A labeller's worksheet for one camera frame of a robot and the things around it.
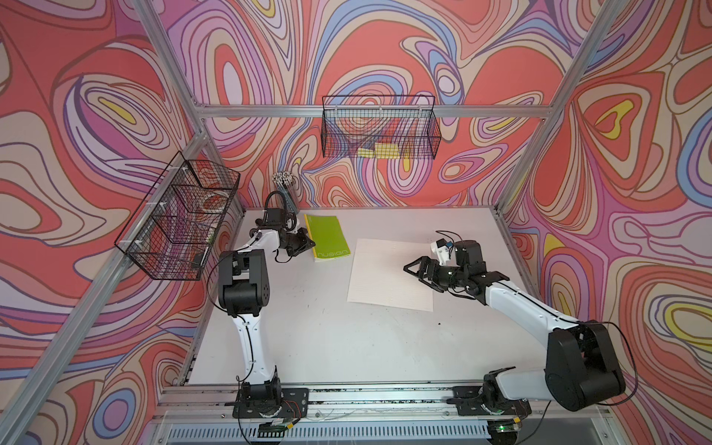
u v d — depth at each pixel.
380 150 0.82
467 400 0.73
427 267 0.76
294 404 0.72
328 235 1.09
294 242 0.91
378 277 0.99
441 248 0.80
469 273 0.67
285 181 1.05
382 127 0.96
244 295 0.57
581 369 0.42
